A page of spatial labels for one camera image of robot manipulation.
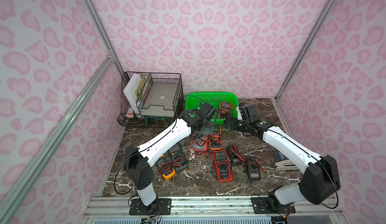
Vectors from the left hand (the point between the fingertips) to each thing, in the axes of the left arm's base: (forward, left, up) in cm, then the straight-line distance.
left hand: (204, 124), depth 80 cm
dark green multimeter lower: (-11, +14, -17) cm, 25 cm away
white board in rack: (+20, +43, +6) cm, 48 cm away
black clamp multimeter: (-17, -27, -17) cm, 36 cm away
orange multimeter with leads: (-2, -7, -17) cm, 18 cm away
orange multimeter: (+23, -16, -15) cm, 32 cm away
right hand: (+3, -14, -3) cm, 15 cm away
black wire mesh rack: (+27, +37, -5) cm, 46 cm away
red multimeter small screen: (-17, -10, -16) cm, 25 cm away
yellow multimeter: (-17, +22, -16) cm, 32 cm away
